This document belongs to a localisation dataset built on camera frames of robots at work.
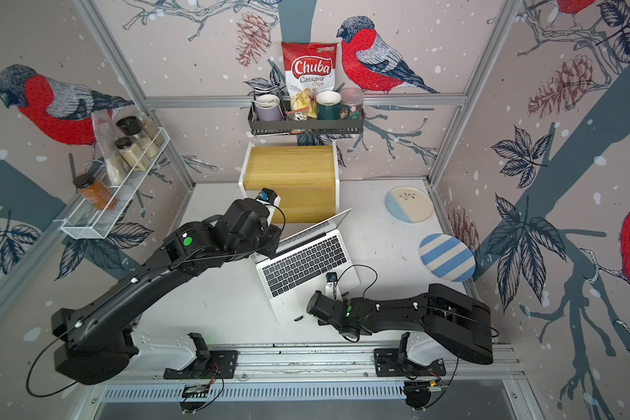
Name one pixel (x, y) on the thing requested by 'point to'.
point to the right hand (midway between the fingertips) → (323, 306)
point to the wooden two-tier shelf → (305, 178)
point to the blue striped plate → (448, 257)
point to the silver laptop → (304, 257)
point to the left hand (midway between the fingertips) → (285, 228)
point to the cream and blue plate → (409, 204)
